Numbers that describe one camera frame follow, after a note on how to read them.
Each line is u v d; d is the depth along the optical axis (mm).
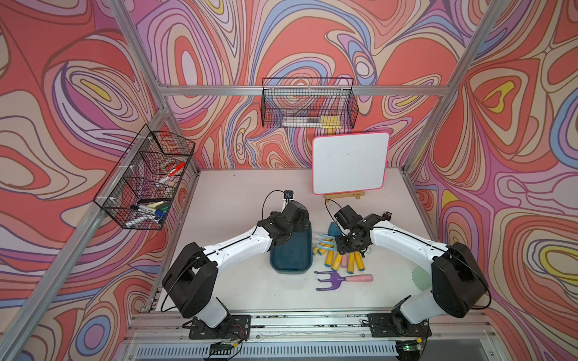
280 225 643
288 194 747
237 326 722
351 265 859
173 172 773
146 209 701
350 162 967
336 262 861
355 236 627
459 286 435
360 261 863
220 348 708
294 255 1144
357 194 1046
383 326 724
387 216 981
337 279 839
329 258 882
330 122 822
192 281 428
